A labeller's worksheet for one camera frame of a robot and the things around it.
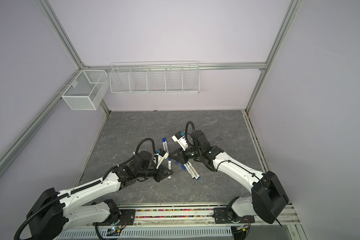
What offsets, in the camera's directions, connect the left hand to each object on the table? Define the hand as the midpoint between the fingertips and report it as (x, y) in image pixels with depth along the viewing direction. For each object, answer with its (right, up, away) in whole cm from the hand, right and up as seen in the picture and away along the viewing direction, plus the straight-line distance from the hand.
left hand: (170, 172), depth 76 cm
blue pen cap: (+6, -1, +14) cm, 16 cm away
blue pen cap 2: (+2, +1, +16) cm, 16 cm away
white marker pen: (-7, +11, +23) cm, 27 cm away
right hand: (0, +7, -1) cm, 7 cm away
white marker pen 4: (+14, -3, +13) cm, 19 cm away
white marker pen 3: (+10, -3, +12) cm, 16 cm away
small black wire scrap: (+31, +15, +29) cm, 45 cm away
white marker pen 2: (0, +6, -1) cm, 6 cm away
